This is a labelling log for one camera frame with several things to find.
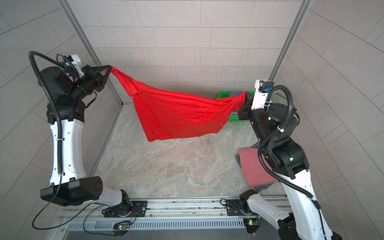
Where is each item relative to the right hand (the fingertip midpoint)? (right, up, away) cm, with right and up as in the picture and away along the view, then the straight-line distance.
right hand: (242, 91), depth 53 cm
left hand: (-49, +11, +4) cm, 50 cm away
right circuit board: (+9, -59, +15) cm, 62 cm away
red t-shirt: (-32, -8, +19) cm, 38 cm away
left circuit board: (-49, -57, +12) cm, 76 cm away
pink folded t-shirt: (+14, -39, +27) cm, 49 cm away
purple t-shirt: (+11, +7, +58) cm, 60 cm away
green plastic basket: (+4, +7, +60) cm, 60 cm away
